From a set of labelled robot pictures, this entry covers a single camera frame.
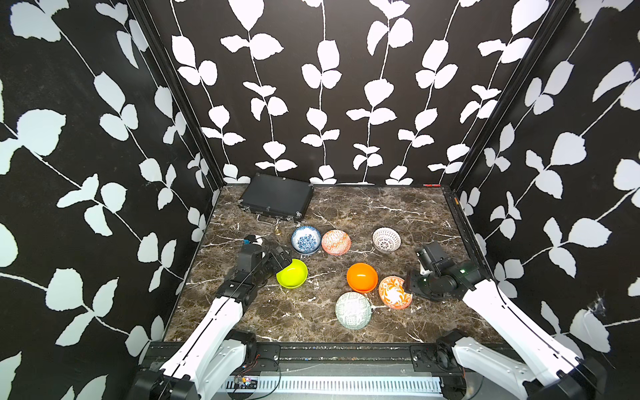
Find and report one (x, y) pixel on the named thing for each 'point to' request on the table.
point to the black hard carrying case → (274, 197)
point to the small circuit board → (245, 382)
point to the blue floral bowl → (306, 239)
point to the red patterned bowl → (336, 242)
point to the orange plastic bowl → (362, 277)
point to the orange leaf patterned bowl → (392, 293)
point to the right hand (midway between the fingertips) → (405, 283)
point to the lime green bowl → (293, 275)
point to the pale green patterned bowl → (353, 310)
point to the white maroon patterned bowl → (386, 239)
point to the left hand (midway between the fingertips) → (285, 251)
